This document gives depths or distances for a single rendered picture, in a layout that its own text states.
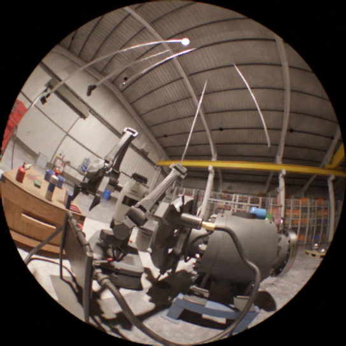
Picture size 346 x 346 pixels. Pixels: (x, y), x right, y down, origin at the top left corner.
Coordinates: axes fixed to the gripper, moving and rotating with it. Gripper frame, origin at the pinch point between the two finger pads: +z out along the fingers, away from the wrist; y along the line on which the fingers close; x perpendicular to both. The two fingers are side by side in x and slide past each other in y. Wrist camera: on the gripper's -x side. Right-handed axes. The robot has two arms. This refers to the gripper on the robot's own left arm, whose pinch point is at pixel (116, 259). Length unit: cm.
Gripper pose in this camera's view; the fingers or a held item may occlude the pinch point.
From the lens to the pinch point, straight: 56.5
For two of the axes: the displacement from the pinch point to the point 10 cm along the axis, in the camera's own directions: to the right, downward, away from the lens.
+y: 8.7, 1.1, -4.9
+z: -3.1, 8.9, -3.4
